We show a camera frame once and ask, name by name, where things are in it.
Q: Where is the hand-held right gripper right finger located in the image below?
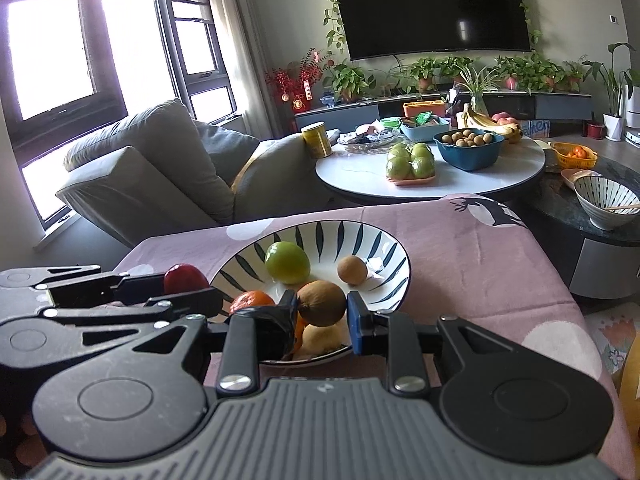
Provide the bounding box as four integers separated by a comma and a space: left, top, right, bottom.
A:
346, 291, 511, 393

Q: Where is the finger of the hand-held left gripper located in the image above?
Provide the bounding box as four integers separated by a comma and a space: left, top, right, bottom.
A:
42, 292, 224, 361
0, 266, 168, 307

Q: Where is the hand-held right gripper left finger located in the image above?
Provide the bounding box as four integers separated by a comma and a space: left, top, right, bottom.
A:
132, 290, 301, 393

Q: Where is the brown kiwi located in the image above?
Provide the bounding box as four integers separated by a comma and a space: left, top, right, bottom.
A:
297, 280, 348, 327
337, 255, 370, 285

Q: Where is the yellowish tan round fruit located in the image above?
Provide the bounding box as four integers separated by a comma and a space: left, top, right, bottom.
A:
301, 321, 351, 359

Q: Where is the red apple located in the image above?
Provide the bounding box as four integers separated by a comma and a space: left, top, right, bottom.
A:
163, 263, 210, 295

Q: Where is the striped shallow white bowl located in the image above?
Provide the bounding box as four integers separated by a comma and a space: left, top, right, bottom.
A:
207, 220, 412, 366

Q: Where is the grey sofa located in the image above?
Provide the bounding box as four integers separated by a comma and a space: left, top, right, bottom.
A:
56, 99, 321, 249

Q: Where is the grey cushion with yellow edge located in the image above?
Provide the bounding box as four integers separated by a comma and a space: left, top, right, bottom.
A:
231, 135, 319, 211

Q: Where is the white round table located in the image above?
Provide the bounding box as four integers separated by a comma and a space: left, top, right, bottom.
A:
315, 132, 546, 206

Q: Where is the yellow can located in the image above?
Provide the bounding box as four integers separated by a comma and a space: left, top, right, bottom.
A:
301, 122, 334, 160

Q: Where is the grey pillow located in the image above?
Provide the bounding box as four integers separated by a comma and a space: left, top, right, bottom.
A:
195, 120, 261, 186

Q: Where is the glass plate of snacks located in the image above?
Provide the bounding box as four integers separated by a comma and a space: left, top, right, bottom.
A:
340, 127, 401, 154

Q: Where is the blue bowl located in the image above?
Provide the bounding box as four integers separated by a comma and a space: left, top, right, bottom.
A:
433, 130, 505, 171

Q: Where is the blue basket of snacks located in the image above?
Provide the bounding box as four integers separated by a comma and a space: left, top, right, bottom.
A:
400, 116, 451, 142

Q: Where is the pile of brown nuts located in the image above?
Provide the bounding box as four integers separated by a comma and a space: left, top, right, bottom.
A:
440, 129, 494, 147

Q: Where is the orange box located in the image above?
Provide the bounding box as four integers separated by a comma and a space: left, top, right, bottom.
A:
404, 101, 446, 119

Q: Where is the dark round table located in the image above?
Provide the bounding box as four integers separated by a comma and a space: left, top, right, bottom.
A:
515, 155, 640, 299

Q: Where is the red festive decoration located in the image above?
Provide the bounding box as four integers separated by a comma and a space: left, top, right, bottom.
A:
265, 49, 326, 111

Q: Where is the dark bottle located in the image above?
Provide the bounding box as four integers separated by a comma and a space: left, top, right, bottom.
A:
447, 89, 464, 126

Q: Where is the green potted plant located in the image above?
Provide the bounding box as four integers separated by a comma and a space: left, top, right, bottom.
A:
407, 57, 441, 92
525, 52, 564, 90
440, 55, 474, 84
495, 55, 526, 90
562, 57, 589, 92
324, 62, 376, 104

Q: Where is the bunch of bananas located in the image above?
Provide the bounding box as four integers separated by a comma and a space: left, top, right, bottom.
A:
460, 104, 524, 141

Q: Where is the pink plate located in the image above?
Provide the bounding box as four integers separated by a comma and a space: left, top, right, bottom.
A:
560, 167, 604, 191

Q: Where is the floral rug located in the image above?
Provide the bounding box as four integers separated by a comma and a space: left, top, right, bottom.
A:
585, 302, 640, 376

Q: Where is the spider plant in vase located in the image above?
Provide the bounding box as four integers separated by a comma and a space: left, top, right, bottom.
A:
457, 65, 496, 116

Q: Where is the blue lettered box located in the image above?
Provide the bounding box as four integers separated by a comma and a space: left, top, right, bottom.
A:
520, 119, 551, 139

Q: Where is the orange plastic basket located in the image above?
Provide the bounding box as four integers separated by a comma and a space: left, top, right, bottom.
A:
552, 142, 599, 170

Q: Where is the striped deep bowl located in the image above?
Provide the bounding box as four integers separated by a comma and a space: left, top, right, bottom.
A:
573, 176, 640, 231

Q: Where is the dark framed narrow window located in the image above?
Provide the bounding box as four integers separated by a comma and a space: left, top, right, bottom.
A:
150, 0, 241, 127

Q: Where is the beige curtain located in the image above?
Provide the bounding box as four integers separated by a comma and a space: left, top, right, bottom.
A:
202, 0, 281, 137

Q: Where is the yellow stool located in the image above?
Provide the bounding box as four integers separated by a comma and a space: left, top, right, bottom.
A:
617, 335, 640, 461

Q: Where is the green hanging vine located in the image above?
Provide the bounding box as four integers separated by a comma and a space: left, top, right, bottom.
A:
317, 0, 544, 62

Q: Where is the grey television cabinet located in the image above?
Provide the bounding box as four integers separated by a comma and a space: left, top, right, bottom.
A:
295, 91, 594, 134

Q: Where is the tall plant in white pot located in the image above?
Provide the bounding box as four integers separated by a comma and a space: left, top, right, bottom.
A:
582, 42, 636, 141

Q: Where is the black television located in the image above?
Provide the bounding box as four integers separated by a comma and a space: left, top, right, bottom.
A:
340, 0, 532, 61

